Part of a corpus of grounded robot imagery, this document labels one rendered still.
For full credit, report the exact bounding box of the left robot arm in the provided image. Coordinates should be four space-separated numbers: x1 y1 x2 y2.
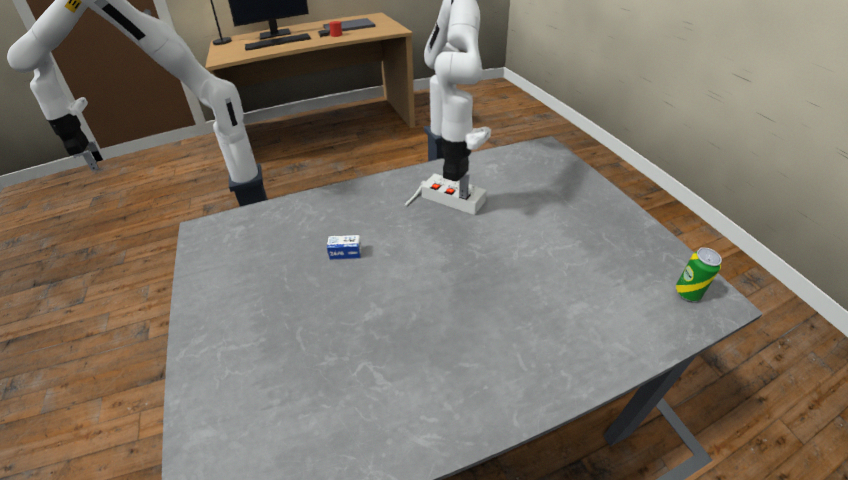
424 0 482 135

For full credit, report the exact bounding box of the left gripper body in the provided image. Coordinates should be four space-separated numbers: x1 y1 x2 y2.
441 118 491 182

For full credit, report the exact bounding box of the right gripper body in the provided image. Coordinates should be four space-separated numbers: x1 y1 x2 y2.
39 94 89 156

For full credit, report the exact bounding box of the white power strip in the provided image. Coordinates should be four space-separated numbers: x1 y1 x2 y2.
405 174 487 215

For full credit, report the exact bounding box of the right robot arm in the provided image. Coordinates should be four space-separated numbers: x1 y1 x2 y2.
7 0 258 183

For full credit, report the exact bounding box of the green drink can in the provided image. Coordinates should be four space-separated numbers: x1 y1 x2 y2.
676 248 721 302

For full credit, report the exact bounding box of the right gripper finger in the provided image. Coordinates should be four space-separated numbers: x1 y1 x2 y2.
73 150 99 171
87 141 103 162

